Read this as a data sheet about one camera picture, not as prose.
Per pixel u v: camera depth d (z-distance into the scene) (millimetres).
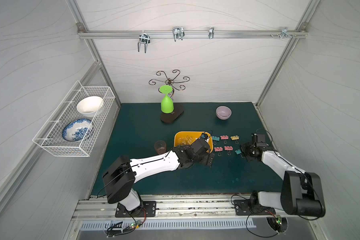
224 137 995
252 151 677
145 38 783
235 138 991
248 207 733
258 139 711
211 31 723
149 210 730
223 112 1122
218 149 931
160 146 929
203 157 701
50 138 573
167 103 900
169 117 1132
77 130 651
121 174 425
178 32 761
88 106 777
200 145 593
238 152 917
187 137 981
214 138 982
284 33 765
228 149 939
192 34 769
